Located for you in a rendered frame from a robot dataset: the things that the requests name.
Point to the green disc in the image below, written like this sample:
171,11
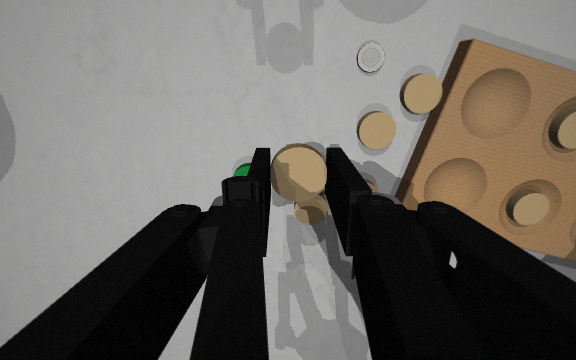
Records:
242,170

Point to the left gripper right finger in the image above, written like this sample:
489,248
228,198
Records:
504,304

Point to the wooden counting tray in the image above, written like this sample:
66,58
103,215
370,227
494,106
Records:
488,138

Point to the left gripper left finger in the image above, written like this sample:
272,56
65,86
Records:
128,307

